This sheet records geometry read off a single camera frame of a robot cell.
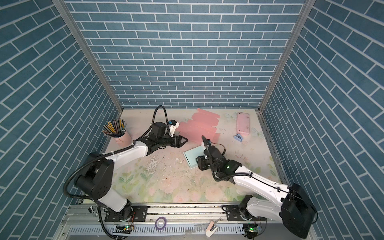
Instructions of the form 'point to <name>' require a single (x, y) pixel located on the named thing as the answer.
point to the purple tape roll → (164, 225)
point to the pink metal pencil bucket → (124, 141)
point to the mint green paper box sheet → (191, 154)
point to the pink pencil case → (243, 123)
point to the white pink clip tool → (211, 229)
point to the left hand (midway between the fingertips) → (184, 139)
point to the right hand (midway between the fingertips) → (197, 157)
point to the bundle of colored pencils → (114, 128)
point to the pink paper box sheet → (203, 123)
